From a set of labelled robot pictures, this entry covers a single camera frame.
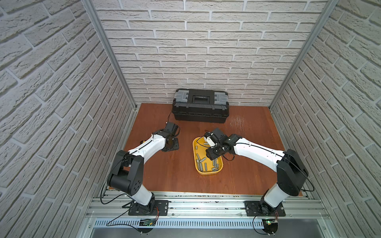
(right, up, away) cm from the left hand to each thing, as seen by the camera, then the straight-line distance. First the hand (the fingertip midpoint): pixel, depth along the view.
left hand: (175, 144), depth 91 cm
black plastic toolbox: (+17, +25, +7) cm, 31 cm away
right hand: (+23, -5, -5) cm, 24 cm away
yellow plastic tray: (+18, -13, -3) cm, 22 cm away
